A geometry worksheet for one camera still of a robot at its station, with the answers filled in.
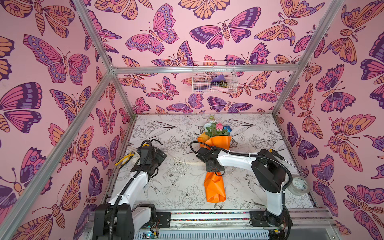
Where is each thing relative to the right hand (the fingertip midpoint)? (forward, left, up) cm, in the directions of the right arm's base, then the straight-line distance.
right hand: (212, 166), depth 91 cm
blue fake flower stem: (+27, -12, +4) cm, 30 cm away
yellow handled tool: (+4, +56, +1) cm, 56 cm away
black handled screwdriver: (+6, -44, 0) cm, 44 cm away
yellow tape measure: (+15, +45, +2) cm, 47 cm away
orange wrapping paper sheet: (-11, 0, +4) cm, 12 cm away
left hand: (+4, +30, +8) cm, 32 cm away
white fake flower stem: (+28, 0, +4) cm, 28 cm away
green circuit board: (-34, +33, -3) cm, 47 cm away
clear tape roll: (-11, -48, -1) cm, 49 cm away
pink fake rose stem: (+26, -6, +7) cm, 28 cm away
